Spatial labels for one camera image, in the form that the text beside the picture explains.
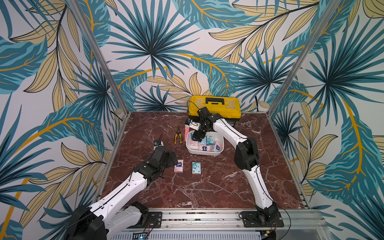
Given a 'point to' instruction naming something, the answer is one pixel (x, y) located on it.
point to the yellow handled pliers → (176, 135)
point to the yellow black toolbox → (228, 108)
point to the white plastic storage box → (212, 144)
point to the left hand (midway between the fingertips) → (168, 159)
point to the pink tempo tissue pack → (179, 168)
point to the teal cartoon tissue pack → (196, 168)
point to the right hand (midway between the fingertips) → (196, 131)
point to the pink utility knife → (186, 130)
